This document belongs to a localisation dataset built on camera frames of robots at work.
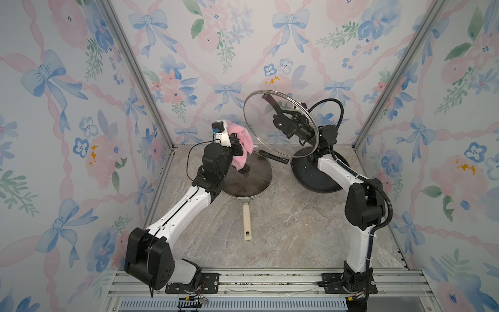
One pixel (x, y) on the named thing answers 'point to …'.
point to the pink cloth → (245, 142)
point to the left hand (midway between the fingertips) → (237, 130)
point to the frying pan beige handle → (249, 186)
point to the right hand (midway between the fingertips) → (278, 114)
